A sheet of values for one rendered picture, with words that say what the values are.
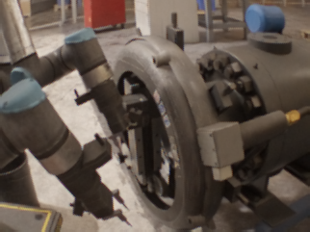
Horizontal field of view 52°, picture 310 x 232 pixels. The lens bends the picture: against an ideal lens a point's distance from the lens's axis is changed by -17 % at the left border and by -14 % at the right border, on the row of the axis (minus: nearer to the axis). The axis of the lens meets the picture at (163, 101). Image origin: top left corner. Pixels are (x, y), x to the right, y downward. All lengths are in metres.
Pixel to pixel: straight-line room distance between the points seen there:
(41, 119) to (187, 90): 0.56
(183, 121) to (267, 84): 0.41
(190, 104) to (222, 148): 0.17
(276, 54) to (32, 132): 1.10
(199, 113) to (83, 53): 0.36
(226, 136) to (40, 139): 0.52
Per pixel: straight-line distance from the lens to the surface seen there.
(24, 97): 0.56
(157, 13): 5.07
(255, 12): 1.75
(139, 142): 1.35
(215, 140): 0.92
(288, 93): 1.35
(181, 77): 1.05
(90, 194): 0.66
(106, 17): 6.58
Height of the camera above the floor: 1.25
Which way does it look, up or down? 22 degrees down
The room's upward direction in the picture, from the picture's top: 3 degrees counter-clockwise
